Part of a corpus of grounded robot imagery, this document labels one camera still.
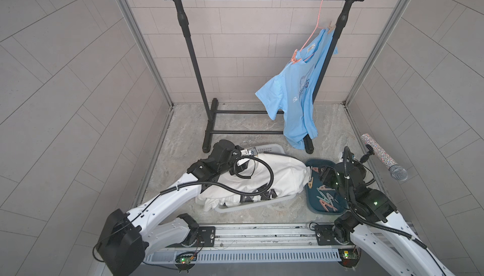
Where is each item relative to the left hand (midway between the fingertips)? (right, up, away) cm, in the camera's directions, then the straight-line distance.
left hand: (247, 151), depth 79 cm
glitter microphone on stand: (+51, -3, -17) cm, 54 cm away
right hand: (+30, -7, -2) cm, 31 cm away
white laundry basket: (+13, 0, +8) cm, 15 cm away
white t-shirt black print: (+3, -10, -7) cm, 13 cm away
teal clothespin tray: (+31, -20, +1) cm, 37 cm away
